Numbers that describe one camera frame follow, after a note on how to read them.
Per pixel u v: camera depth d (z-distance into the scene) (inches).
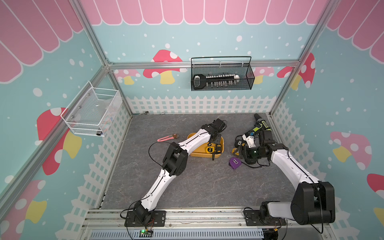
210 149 38.2
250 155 29.6
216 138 37.0
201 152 37.1
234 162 36.0
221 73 36.2
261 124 42.9
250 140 31.2
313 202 17.3
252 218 29.2
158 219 29.2
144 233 28.7
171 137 41.6
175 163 24.4
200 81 35.3
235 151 31.7
